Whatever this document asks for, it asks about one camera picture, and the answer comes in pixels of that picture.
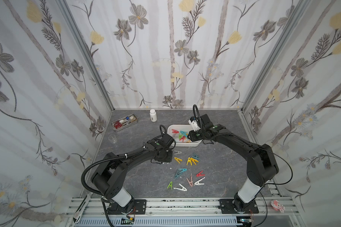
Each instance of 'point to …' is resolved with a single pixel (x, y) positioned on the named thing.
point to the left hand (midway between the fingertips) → (171, 157)
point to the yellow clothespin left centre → (177, 159)
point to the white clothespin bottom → (183, 188)
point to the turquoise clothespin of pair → (183, 170)
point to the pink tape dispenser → (276, 206)
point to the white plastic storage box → (179, 132)
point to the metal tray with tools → (124, 122)
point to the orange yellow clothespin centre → (194, 161)
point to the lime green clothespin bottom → (170, 185)
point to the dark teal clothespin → (195, 155)
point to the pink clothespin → (191, 182)
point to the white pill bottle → (153, 115)
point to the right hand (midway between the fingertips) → (191, 134)
